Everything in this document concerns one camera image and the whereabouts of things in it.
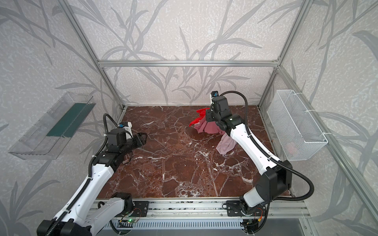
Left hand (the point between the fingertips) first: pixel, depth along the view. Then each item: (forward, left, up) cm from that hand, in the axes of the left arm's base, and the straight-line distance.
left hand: (146, 131), depth 79 cm
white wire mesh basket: (-11, -71, +15) cm, 74 cm away
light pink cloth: (+3, -47, -19) cm, 50 cm away
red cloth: (+20, -31, -7) cm, 37 cm away
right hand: (+12, -35, +8) cm, 38 cm away
